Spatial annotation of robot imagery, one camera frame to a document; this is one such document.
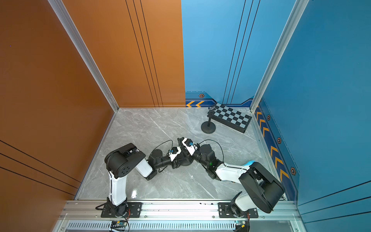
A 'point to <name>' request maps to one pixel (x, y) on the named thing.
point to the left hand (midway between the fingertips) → (185, 153)
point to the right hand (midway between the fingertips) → (183, 146)
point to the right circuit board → (241, 223)
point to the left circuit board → (118, 224)
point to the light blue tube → (249, 163)
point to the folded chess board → (231, 117)
